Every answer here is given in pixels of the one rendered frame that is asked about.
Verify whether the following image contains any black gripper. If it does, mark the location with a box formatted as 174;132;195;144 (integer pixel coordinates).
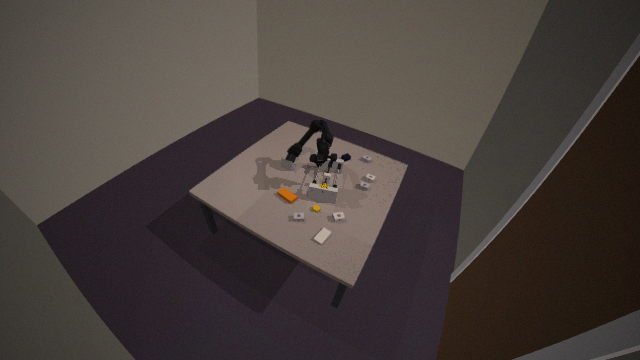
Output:
310;154;337;168

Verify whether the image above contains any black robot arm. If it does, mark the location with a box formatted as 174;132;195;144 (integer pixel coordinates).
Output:
284;120;334;163

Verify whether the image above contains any orange rectangular block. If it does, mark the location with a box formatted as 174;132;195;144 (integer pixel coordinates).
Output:
277;188;297;204

